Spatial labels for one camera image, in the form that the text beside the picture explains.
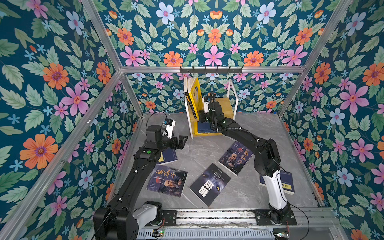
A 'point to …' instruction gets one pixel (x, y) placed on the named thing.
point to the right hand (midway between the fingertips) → (200, 108)
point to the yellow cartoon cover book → (194, 90)
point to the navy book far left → (167, 156)
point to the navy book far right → (287, 181)
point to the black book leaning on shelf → (190, 102)
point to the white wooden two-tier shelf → (225, 103)
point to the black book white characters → (210, 184)
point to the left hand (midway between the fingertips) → (181, 132)
